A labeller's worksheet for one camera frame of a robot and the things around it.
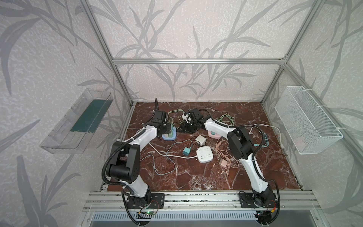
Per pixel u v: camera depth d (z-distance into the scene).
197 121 0.79
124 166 0.46
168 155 0.90
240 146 0.59
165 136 0.96
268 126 1.05
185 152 0.89
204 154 0.89
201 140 0.94
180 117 1.04
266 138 0.99
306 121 0.65
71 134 0.64
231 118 1.11
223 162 0.86
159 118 0.74
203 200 0.75
